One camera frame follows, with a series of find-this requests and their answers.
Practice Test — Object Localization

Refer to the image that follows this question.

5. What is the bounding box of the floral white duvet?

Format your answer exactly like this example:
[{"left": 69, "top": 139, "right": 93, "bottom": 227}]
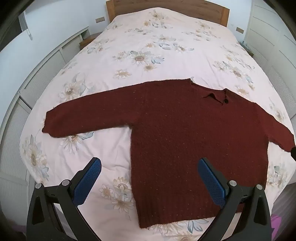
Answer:
[{"left": 20, "top": 7, "right": 296, "bottom": 241}]

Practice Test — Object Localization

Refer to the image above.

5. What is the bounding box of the white slatted cabinet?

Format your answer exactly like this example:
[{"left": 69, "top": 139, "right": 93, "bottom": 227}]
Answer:
[{"left": 0, "top": 27, "right": 90, "bottom": 209}]

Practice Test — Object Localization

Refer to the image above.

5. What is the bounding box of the purple cloth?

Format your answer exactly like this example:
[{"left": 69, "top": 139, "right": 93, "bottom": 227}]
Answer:
[{"left": 270, "top": 214, "right": 282, "bottom": 241}]

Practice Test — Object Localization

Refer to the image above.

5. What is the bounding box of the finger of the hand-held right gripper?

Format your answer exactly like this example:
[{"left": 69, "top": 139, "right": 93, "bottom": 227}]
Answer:
[{"left": 287, "top": 146, "right": 296, "bottom": 163}]

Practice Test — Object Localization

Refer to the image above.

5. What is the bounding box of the white wardrobe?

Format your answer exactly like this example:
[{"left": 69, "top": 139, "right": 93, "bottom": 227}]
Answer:
[{"left": 245, "top": 0, "right": 296, "bottom": 116}]

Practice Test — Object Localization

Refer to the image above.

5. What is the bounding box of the dark red knit sweater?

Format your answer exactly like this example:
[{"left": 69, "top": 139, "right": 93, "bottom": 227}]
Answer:
[{"left": 42, "top": 78, "right": 296, "bottom": 229}]

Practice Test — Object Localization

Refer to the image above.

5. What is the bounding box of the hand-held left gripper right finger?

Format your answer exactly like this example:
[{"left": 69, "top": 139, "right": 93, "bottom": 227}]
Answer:
[{"left": 197, "top": 158, "right": 272, "bottom": 241}]

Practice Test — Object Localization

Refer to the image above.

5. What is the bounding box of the wooden nightstand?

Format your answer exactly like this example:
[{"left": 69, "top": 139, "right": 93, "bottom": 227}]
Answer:
[{"left": 79, "top": 32, "right": 101, "bottom": 49}]

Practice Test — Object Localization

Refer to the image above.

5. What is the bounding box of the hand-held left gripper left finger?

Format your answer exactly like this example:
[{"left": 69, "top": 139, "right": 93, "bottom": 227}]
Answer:
[{"left": 26, "top": 157, "right": 102, "bottom": 241}]

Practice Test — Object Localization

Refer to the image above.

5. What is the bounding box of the wooden headboard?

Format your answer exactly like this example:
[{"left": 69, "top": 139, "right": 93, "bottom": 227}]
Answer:
[{"left": 106, "top": 0, "right": 230, "bottom": 27}]

